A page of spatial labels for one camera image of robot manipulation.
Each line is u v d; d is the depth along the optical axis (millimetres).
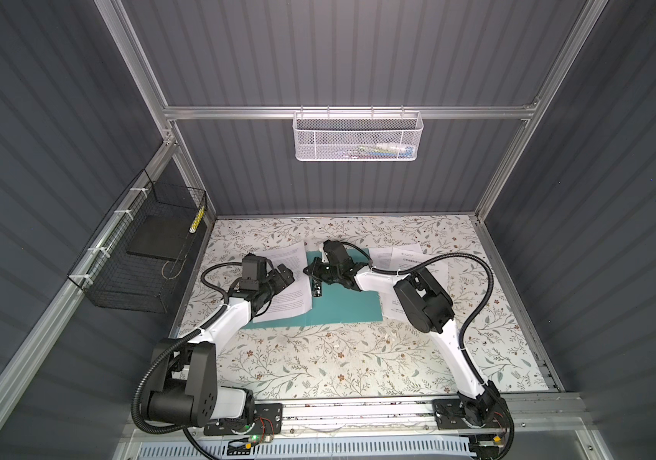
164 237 768
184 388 423
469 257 569
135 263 733
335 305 912
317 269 912
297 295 958
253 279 693
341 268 826
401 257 1079
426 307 610
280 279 811
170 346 432
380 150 931
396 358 844
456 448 705
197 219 813
